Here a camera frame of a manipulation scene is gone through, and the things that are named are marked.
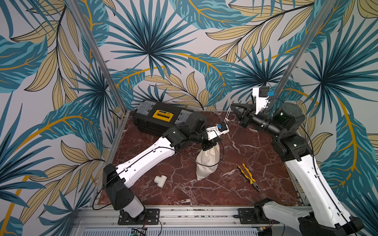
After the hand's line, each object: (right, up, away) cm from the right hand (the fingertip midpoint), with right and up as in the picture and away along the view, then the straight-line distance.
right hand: (221, 110), depth 54 cm
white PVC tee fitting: (-28, -36, +28) cm, 54 cm away
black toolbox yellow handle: (-34, -1, +38) cm, 51 cm away
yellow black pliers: (+25, -37, +31) cm, 54 cm away
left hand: (+2, -13, +14) cm, 19 cm away
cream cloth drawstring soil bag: (-3, -24, +18) cm, 30 cm away
